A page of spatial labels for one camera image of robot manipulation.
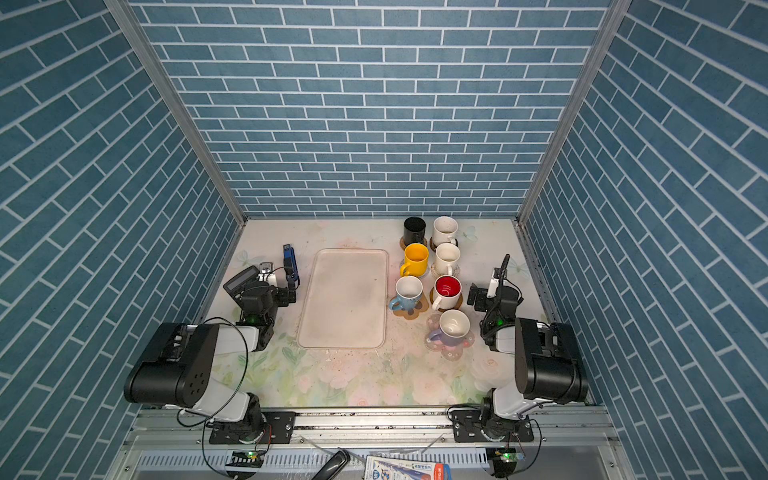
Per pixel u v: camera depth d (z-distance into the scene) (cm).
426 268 104
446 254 101
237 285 98
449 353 87
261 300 72
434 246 111
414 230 107
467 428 73
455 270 98
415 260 97
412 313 94
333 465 66
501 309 72
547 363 46
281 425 74
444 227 111
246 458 72
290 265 102
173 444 71
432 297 97
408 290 95
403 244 113
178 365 45
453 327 91
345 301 97
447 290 96
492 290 84
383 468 68
